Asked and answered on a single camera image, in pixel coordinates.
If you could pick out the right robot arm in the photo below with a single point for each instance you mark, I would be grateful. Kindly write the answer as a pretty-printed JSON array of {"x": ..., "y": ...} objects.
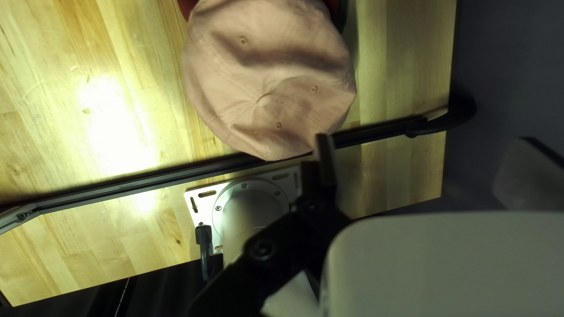
[{"x": 246, "y": 211}]

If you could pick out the pink cap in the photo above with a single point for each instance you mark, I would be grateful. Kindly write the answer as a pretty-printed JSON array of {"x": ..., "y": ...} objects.
[{"x": 264, "y": 66}]

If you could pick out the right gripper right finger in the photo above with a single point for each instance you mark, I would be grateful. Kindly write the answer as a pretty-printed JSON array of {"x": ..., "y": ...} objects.
[{"x": 533, "y": 180}]

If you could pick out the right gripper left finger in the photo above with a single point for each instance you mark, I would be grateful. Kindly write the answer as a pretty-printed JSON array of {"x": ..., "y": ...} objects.
[{"x": 317, "y": 198}]

